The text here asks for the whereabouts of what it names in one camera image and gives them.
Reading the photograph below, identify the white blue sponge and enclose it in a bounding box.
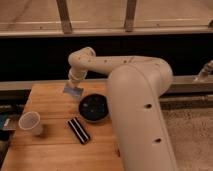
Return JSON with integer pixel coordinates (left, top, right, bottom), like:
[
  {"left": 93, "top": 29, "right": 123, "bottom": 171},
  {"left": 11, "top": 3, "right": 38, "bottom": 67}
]
[{"left": 63, "top": 83, "right": 83, "bottom": 99}]

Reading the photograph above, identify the right metal post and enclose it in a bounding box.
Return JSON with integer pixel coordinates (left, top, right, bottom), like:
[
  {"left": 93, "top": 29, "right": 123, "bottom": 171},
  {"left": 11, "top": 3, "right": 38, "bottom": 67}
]
[{"left": 124, "top": 0, "right": 137, "bottom": 32}]

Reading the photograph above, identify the left metal post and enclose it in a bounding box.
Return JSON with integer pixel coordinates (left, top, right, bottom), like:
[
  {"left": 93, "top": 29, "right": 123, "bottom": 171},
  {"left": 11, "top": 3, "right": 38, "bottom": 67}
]
[{"left": 56, "top": 0, "right": 72, "bottom": 34}]

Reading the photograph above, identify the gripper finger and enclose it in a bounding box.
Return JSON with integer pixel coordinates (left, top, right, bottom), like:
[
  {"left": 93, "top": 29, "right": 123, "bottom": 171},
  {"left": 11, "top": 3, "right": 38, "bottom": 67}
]
[{"left": 68, "top": 80, "right": 74, "bottom": 88}]

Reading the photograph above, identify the black bowl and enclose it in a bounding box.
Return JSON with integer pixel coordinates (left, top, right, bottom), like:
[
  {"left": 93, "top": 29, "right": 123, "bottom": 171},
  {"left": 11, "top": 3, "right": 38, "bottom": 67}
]
[{"left": 78, "top": 94, "right": 109, "bottom": 122}]

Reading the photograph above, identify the metal post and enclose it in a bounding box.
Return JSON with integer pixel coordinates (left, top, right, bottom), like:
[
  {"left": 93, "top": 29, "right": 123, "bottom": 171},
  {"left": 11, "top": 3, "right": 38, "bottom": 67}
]
[
  {"left": 124, "top": 0, "right": 137, "bottom": 32},
  {"left": 56, "top": 0, "right": 72, "bottom": 34}
]

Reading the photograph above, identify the black striped rectangular bar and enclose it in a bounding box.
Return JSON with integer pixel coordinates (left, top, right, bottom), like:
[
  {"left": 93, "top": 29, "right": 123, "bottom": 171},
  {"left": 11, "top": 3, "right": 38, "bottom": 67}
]
[{"left": 68, "top": 117, "right": 90, "bottom": 144}]

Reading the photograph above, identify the blue object at left edge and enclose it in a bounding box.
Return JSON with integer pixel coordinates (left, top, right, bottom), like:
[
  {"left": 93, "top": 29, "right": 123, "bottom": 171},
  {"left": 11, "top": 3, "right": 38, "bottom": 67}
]
[{"left": 0, "top": 115, "right": 10, "bottom": 130}]

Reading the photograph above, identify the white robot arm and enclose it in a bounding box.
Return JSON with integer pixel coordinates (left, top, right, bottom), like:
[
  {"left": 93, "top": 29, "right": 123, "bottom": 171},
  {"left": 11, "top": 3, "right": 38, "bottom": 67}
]
[{"left": 68, "top": 47, "right": 178, "bottom": 171}]

